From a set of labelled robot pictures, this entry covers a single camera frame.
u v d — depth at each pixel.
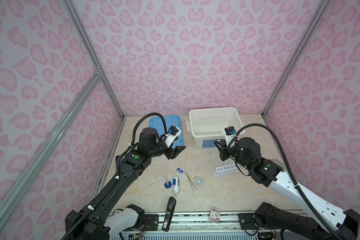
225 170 0.86
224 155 0.63
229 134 0.59
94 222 0.38
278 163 0.90
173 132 0.60
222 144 0.63
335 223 0.39
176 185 0.83
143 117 0.50
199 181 0.86
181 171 0.90
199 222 0.75
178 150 0.64
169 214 0.74
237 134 0.59
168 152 0.65
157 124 1.17
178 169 0.91
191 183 0.86
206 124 1.09
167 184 0.85
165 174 0.89
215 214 0.73
